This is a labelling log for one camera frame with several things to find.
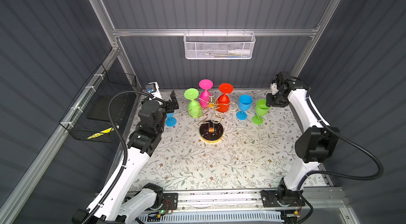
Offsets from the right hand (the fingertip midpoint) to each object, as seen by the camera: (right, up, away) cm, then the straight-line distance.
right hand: (273, 103), depth 88 cm
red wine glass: (-29, +1, -3) cm, 29 cm away
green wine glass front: (-6, -4, +2) cm, 7 cm away
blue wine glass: (-61, -11, +14) cm, 64 cm away
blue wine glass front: (-15, 0, +4) cm, 15 cm away
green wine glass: (-44, -3, -5) cm, 45 cm away
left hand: (-56, +4, -20) cm, 60 cm away
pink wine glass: (-38, +10, -5) cm, 40 cm away
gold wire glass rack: (-35, -18, +9) cm, 40 cm away
